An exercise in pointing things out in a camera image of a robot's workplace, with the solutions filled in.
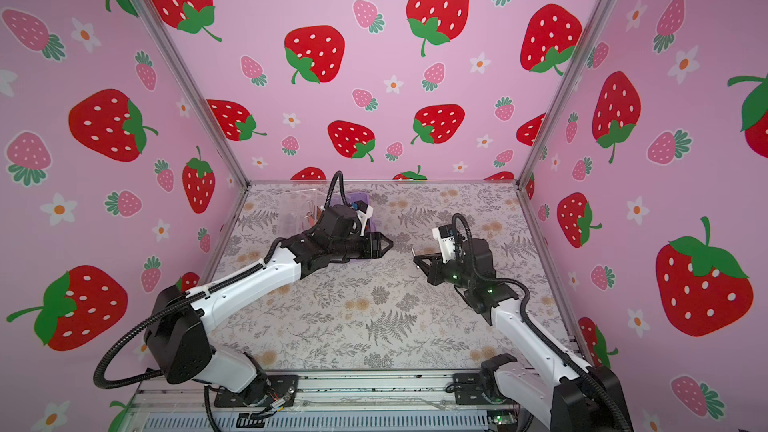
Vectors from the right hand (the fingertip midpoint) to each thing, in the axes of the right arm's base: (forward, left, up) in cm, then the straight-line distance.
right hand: (415, 259), depth 79 cm
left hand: (+2, +7, +3) cm, 8 cm away
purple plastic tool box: (+25, +46, -14) cm, 54 cm away
